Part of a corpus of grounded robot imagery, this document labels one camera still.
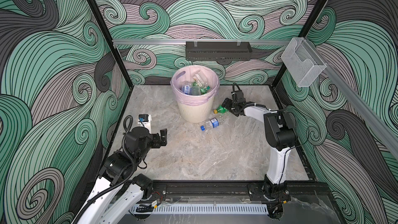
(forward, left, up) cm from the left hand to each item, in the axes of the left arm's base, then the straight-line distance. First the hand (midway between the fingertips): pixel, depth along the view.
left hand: (158, 128), depth 69 cm
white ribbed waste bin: (+17, -18, -12) cm, 27 cm away
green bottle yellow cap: (+31, -22, -7) cm, 39 cm away
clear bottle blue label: (+15, -28, -18) cm, 37 cm away
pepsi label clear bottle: (+27, -12, -1) cm, 29 cm away
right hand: (+29, -38, -19) cm, 52 cm away
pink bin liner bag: (+38, -10, 0) cm, 39 cm away
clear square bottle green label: (+36, -20, -2) cm, 41 cm away
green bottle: (+26, -35, -20) cm, 48 cm away
